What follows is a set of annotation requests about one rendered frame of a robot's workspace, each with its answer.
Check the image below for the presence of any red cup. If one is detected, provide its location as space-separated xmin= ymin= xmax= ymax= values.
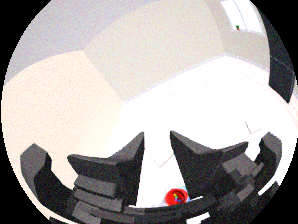
xmin=165 ymin=188 xmax=189 ymax=206

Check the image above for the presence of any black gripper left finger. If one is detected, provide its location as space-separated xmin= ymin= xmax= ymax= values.
xmin=67 ymin=131 xmax=145 ymax=206

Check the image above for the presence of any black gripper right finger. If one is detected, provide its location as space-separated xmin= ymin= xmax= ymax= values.
xmin=169 ymin=129 xmax=249 ymax=200

